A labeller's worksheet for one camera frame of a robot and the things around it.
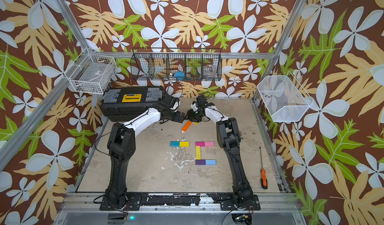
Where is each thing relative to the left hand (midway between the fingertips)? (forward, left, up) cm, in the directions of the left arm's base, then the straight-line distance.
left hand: (179, 114), depth 98 cm
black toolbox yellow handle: (+2, +35, +7) cm, 36 cm away
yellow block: (-17, -3, -9) cm, 20 cm away
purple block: (-28, -14, -10) cm, 33 cm away
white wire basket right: (-1, -62, +17) cm, 64 cm away
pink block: (-17, -20, -8) cm, 27 cm away
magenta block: (-16, -14, -10) cm, 23 cm away
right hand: (+3, -4, -7) cm, 9 cm away
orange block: (-2, -5, -10) cm, 11 cm away
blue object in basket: (+17, 0, +19) cm, 25 cm away
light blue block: (-29, -20, -9) cm, 36 cm away
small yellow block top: (-2, -11, -8) cm, 14 cm away
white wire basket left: (+11, +51, +24) cm, 57 cm away
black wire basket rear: (+25, +2, +22) cm, 33 cm away
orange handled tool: (-39, -47, -6) cm, 61 cm away
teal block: (-15, +3, -12) cm, 20 cm away
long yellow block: (-23, -12, -9) cm, 28 cm away
